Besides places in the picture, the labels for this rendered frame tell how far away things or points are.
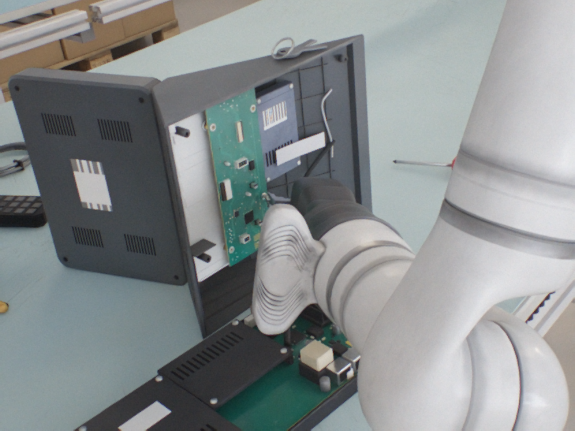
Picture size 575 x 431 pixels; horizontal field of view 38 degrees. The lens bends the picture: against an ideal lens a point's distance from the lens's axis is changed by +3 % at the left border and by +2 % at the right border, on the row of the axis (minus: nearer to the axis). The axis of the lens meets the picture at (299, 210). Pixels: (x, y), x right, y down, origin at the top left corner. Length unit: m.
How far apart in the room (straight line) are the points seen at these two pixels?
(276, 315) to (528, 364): 0.20
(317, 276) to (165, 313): 0.26
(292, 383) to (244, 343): 0.06
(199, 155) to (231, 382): 0.19
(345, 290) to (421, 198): 0.42
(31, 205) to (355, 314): 0.57
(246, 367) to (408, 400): 0.28
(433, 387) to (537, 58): 0.16
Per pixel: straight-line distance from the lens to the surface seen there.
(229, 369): 0.67
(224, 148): 0.71
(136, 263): 0.83
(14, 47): 2.17
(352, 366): 0.67
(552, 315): 0.87
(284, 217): 0.55
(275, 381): 0.67
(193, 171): 0.70
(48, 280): 0.88
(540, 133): 0.39
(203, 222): 0.73
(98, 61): 4.62
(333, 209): 0.61
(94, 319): 0.81
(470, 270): 0.40
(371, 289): 0.50
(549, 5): 0.42
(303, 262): 0.56
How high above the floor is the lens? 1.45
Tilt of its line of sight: 29 degrees down
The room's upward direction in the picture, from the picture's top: 6 degrees counter-clockwise
